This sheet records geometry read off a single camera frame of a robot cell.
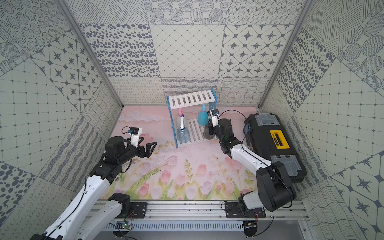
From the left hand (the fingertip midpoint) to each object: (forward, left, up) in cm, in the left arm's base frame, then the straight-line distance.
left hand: (146, 137), depth 76 cm
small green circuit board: (-36, +8, -22) cm, 43 cm away
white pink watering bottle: (+21, -14, -11) cm, 27 cm away
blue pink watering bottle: (+25, -30, -11) cm, 40 cm away
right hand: (+15, -35, -3) cm, 38 cm away
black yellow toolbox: (+5, -65, -5) cm, 66 cm away
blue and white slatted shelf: (+20, -26, -20) cm, 38 cm away
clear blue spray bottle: (+16, -16, -20) cm, 30 cm away
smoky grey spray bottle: (+15, -32, -17) cm, 40 cm away
